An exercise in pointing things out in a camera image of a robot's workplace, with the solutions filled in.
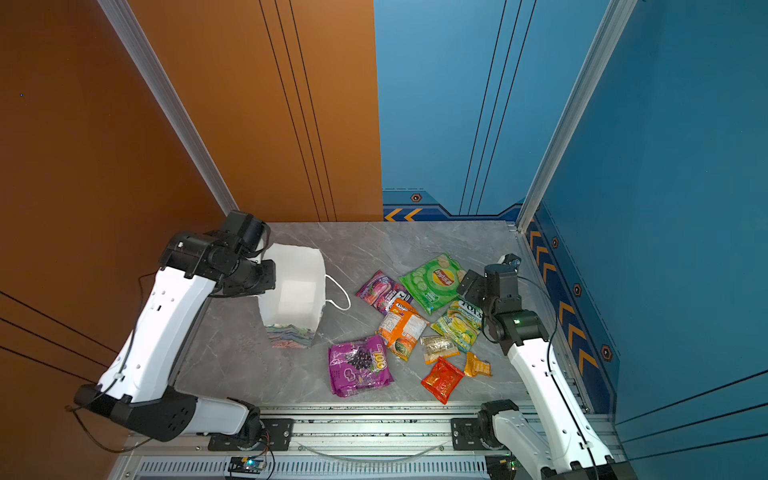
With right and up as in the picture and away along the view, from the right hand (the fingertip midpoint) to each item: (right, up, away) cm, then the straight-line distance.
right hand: (474, 283), depth 78 cm
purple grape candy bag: (-31, -22, +1) cm, 38 cm away
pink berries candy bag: (-26, -5, +19) cm, 32 cm away
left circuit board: (-56, -43, -7) cm, 71 cm away
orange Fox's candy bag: (-19, -15, +11) cm, 26 cm away
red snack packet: (-8, -27, +2) cm, 28 cm away
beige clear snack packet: (-9, -20, +9) cm, 23 cm away
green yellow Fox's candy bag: (-1, -14, +11) cm, 18 cm away
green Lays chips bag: (-7, -2, +24) cm, 25 cm away
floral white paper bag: (-53, -10, +14) cm, 55 cm away
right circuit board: (+4, -42, -8) cm, 43 cm away
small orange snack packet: (+1, -24, +5) cm, 25 cm away
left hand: (-50, +1, -8) cm, 51 cm away
